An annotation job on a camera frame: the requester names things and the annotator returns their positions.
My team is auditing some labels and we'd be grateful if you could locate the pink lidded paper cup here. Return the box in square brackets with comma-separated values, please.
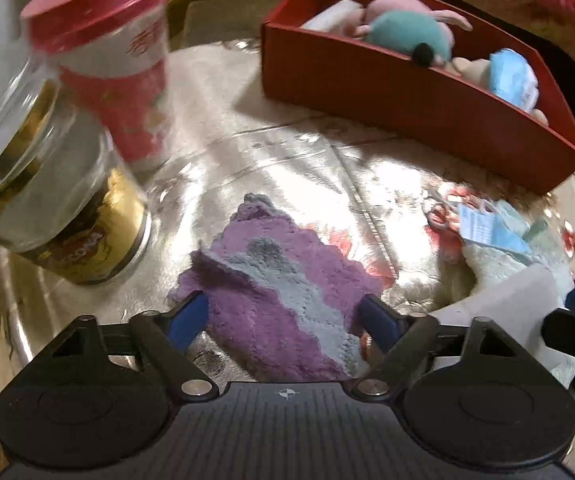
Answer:
[20, 0, 177, 173]

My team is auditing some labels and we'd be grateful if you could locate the white towel green pattern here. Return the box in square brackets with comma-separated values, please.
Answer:
[430, 217, 575, 376]

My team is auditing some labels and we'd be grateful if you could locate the purple grey fleece cloth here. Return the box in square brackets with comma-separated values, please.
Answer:
[167, 192, 385, 381]

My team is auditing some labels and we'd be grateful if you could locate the white cloth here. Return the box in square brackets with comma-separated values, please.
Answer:
[300, 0, 368, 36]

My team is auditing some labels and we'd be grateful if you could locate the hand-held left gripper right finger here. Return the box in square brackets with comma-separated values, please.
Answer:
[350, 293, 521, 402]

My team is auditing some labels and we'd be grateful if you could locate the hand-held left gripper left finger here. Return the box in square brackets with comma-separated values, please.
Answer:
[42, 290, 219, 404]

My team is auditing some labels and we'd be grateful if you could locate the red cardboard box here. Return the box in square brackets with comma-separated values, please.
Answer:
[260, 0, 575, 196]

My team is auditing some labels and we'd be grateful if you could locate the glass jar gold label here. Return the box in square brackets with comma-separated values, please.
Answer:
[0, 42, 152, 286]

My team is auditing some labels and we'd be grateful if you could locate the pink teal plush toy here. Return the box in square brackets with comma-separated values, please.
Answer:
[352, 0, 474, 68]

